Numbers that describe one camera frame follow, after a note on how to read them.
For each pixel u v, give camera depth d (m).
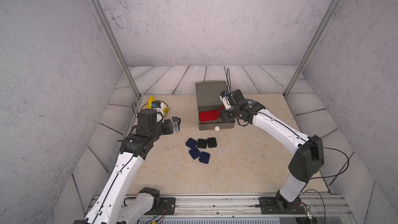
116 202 0.39
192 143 0.94
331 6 0.78
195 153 0.90
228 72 1.10
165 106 1.13
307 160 0.44
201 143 0.94
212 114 0.81
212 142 0.94
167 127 0.64
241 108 0.62
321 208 0.73
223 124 0.84
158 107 0.64
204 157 0.89
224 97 0.74
